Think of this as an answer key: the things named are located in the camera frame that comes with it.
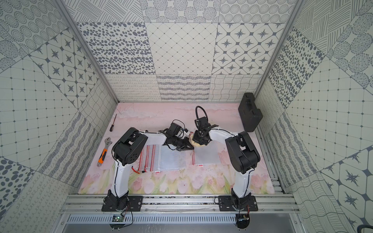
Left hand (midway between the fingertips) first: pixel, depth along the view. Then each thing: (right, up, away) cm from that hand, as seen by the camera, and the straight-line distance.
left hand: (197, 153), depth 91 cm
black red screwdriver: (-62, +15, +13) cm, 65 cm away
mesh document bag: (+12, 0, +2) cm, 12 cm away
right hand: (-1, +6, +5) cm, 8 cm away
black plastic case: (+34, +24, -1) cm, 42 cm away
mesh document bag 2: (-17, -4, -1) cm, 17 cm away
